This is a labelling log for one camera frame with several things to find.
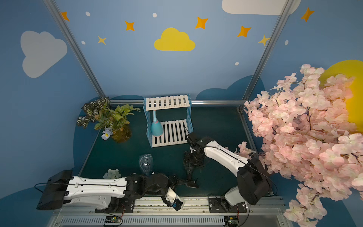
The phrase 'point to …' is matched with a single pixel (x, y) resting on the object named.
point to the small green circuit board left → (112, 219)
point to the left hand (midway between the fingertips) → (183, 183)
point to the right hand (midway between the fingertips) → (189, 163)
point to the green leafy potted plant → (112, 120)
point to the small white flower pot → (112, 174)
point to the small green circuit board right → (231, 221)
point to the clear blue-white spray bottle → (146, 162)
